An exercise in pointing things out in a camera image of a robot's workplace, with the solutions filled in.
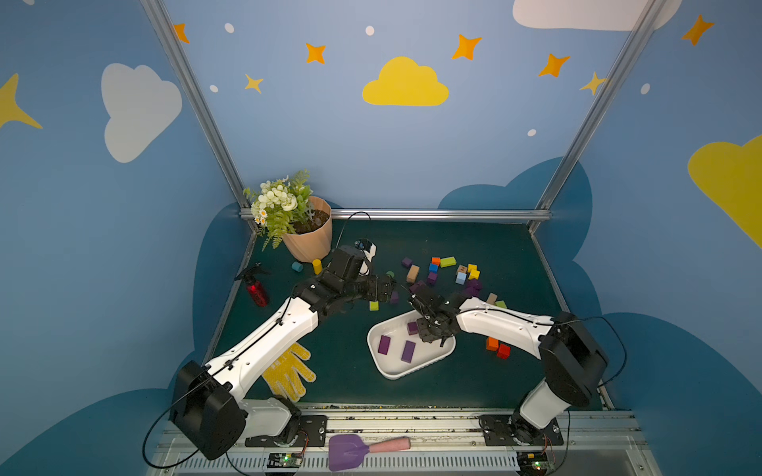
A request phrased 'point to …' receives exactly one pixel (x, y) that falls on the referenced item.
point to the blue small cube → (434, 269)
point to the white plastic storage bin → (397, 347)
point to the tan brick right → (491, 298)
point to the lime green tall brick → (374, 305)
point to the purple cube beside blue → (432, 278)
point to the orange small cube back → (436, 261)
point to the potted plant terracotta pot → (286, 209)
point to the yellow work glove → (283, 375)
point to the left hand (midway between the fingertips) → (387, 279)
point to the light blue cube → (460, 279)
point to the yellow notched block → (473, 272)
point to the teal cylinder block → (297, 266)
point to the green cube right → (500, 303)
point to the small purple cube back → (407, 262)
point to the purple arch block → (472, 287)
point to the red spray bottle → (255, 288)
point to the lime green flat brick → (447, 261)
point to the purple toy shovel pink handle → (347, 452)
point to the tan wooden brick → (413, 274)
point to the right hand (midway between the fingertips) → (433, 327)
